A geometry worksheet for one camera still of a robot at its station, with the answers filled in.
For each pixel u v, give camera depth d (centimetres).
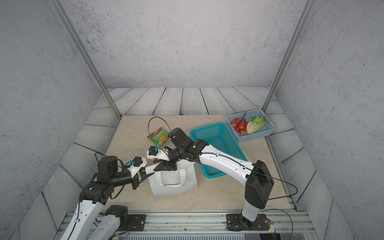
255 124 108
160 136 103
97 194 51
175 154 61
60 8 71
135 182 63
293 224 70
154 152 57
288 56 87
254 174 45
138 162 58
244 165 46
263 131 102
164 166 61
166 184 73
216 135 108
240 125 108
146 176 66
